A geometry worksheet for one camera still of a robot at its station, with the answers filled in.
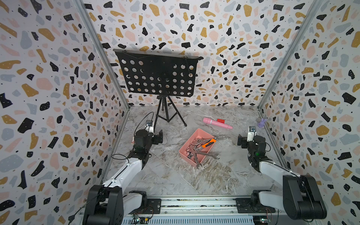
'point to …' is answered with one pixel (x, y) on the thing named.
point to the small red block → (221, 120)
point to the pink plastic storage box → (193, 151)
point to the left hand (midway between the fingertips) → (155, 129)
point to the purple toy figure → (261, 124)
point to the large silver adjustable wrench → (199, 142)
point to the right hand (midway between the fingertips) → (248, 134)
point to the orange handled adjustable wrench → (211, 141)
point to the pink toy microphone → (208, 121)
